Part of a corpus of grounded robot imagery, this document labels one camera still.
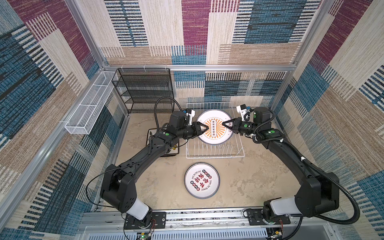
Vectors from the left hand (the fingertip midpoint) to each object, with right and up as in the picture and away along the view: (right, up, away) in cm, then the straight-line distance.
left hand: (208, 127), depth 76 cm
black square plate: (-19, -15, +18) cm, 30 cm away
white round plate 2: (+5, -3, 0) cm, 6 cm away
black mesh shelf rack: (-47, +27, +32) cm, 63 cm away
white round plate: (-3, -30, +8) cm, 31 cm away
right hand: (+7, +1, +1) cm, 8 cm away
